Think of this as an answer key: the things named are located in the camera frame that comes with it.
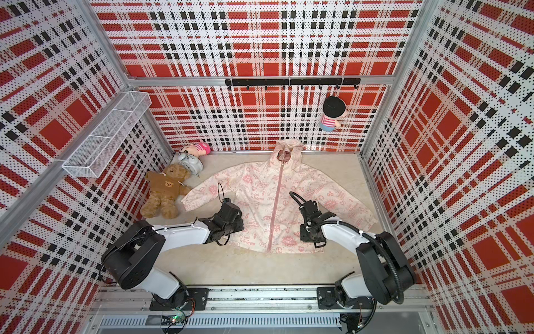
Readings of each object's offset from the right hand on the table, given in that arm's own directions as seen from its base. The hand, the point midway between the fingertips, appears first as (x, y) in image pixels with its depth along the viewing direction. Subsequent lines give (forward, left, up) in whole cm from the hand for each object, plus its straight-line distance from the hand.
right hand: (310, 237), depth 88 cm
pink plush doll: (+49, +59, +5) cm, 77 cm away
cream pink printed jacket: (+24, +20, 0) cm, 31 cm away
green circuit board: (-29, +49, +1) cm, 57 cm away
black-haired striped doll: (+48, -12, +32) cm, 59 cm away
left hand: (+7, +30, 0) cm, 30 cm away
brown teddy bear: (+22, +68, +7) cm, 72 cm away
